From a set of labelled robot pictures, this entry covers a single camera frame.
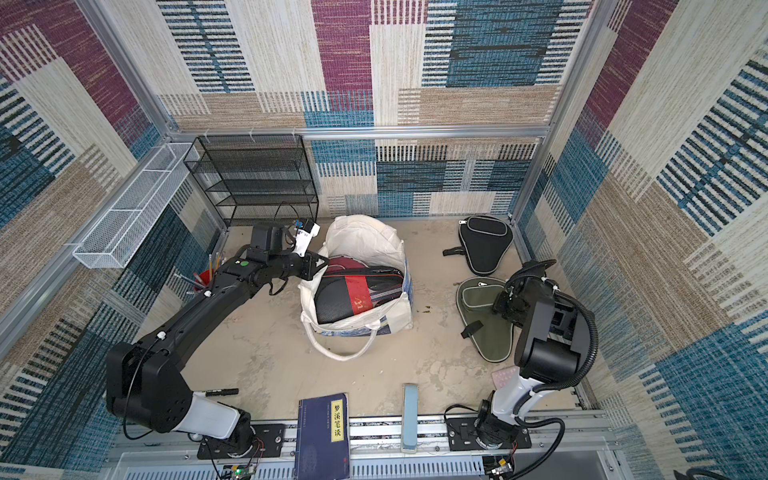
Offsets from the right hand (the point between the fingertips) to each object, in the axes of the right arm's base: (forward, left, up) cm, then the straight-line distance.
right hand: (506, 319), depth 93 cm
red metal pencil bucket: (+11, +92, +10) cm, 93 cm away
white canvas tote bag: (+14, +40, +20) cm, 47 cm away
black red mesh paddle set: (+3, +48, +12) cm, 50 cm away
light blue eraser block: (-27, +31, +5) cm, 42 cm away
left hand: (+8, +52, +21) cm, 56 cm away
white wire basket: (+9, +100, +34) cm, 106 cm away
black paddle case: (+29, +1, +3) cm, 29 cm away
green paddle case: (-5, +6, +1) cm, 8 cm away
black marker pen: (-20, +80, +1) cm, 82 cm away
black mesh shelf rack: (+47, +83, +19) cm, 97 cm away
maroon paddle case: (+14, +50, +12) cm, 53 cm away
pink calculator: (-17, +5, 0) cm, 18 cm away
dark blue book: (-31, +52, +1) cm, 61 cm away
